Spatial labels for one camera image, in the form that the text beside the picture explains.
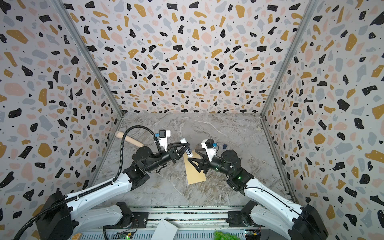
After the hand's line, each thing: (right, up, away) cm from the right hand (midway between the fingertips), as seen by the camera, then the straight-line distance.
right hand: (190, 154), depth 68 cm
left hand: (-1, +5, -3) cm, 6 cm away
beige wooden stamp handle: (-52, +7, +36) cm, 64 cm away
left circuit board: (-30, -39, +3) cm, 49 cm away
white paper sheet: (-12, -35, 0) cm, 37 cm away
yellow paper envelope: (0, -17, +23) cm, 28 cm away
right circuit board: (+28, -40, +4) cm, 49 cm away
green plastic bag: (+14, -36, -2) cm, 39 cm away
